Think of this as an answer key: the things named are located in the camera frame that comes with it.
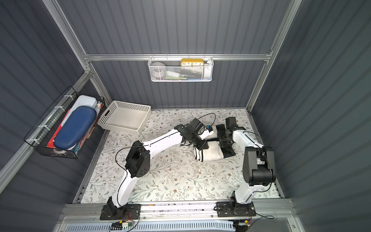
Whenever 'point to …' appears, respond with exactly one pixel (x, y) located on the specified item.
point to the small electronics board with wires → (119, 225)
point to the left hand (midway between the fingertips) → (209, 149)
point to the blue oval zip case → (79, 120)
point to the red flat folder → (50, 143)
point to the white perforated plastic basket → (126, 117)
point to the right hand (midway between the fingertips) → (221, 137)
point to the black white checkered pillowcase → (215, 151)
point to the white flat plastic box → (83, 100)
